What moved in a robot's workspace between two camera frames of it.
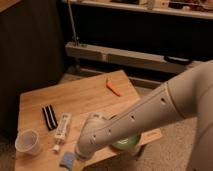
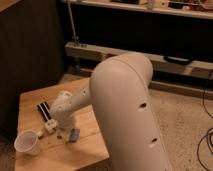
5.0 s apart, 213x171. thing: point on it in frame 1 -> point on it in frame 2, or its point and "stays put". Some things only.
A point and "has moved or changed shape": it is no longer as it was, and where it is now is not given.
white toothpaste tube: x=62 y=132 has moved or changed shape
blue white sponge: x=67 y=160 -> x=74 y=134
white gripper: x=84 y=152 -> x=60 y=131
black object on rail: x=177 y=60 stays put
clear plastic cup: x=29 y=142 stays put
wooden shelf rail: x=123 y=56 stays put
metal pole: x=74 y=38 stays put
